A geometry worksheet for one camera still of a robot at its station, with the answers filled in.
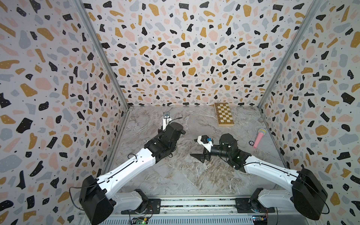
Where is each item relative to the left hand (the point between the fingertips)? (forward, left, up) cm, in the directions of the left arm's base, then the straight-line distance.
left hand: (172, 124), depth 76 cm
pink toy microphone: (+11, -63, -24) cm, 68 cm away
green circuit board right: (-41, -45, -28) cm, 67 cm away
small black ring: (+4, -54, -27) cm, 60 cm away
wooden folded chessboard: (+29, -38, -24) cm, 53 cm away
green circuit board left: (-40, +16, -27) cm, 51 cm away
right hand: (-11, -12, -6) cm, 17 cm away
